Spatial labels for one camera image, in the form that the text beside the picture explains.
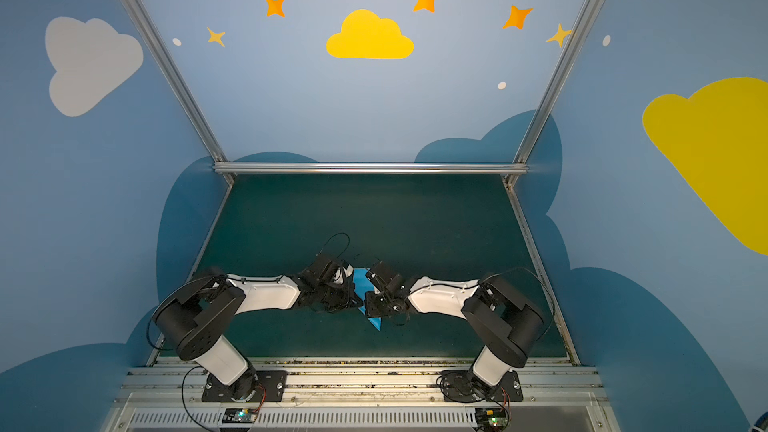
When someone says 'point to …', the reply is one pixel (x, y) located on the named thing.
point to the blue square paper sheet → (362, 285)
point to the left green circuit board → (240, 415)
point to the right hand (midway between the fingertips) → (367, 307)
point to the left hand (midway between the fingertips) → (365, 305)
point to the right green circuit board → (490, 418)
